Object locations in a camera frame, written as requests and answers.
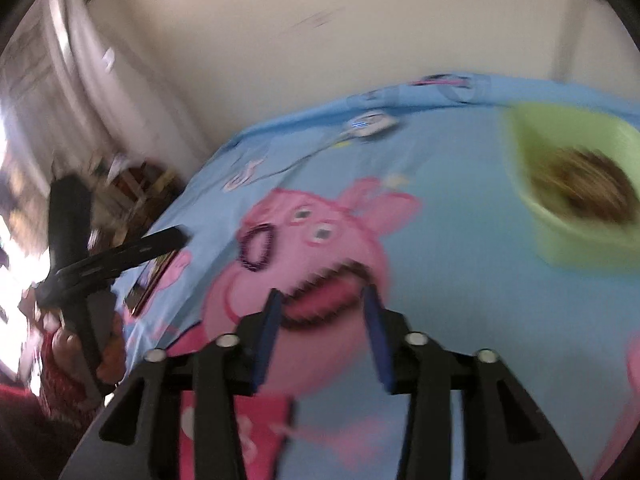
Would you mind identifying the person's left hand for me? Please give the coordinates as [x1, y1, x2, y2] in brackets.
[50, 310, 127, 387]

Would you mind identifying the blue cartoon printed blanket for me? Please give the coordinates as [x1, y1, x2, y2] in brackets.
[107, 72, 640, 480]

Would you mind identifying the brown cluttered furniture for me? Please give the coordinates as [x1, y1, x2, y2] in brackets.
[89, 154, 187, 233]

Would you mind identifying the purple bead bracelet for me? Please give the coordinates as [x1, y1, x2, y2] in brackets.
[241, 224, 276, 272]

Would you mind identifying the dark smartphone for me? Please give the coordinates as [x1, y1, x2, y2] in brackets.
[122, 247, 181, 317]

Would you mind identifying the white curtain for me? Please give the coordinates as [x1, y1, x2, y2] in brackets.
[30, 0, 211, 173]

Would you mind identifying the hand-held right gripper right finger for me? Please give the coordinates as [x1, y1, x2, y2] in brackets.
[364, 284, 585, 480]

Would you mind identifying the brown jewelry pile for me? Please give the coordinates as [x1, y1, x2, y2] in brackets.
[529, 146, 639, 227]

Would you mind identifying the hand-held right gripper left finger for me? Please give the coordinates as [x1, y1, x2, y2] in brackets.
[59, 288, 286, 480]

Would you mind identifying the green plastic container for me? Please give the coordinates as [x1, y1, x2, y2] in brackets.
[501, 102, 640, 275]

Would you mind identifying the dark beaded chain necklace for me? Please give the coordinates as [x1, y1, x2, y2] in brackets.
[281, 259, 374, 332]

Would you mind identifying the person's left forearm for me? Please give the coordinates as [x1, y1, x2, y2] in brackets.
[35, 332, 108, 432]

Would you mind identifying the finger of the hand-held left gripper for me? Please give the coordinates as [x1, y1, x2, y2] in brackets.
[89, 226, 191, 275]

